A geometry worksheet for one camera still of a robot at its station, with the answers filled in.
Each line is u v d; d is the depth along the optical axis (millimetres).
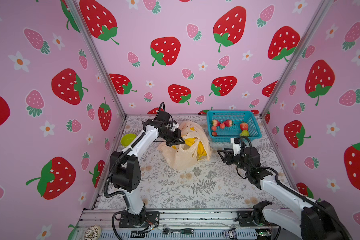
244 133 1037
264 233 703
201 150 927
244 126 1084
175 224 732
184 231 700
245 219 733
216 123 1108
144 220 729
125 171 473
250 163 627
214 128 1097
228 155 729
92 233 687
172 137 761
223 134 1102
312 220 407
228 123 1108
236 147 735
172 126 783
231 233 678
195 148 832
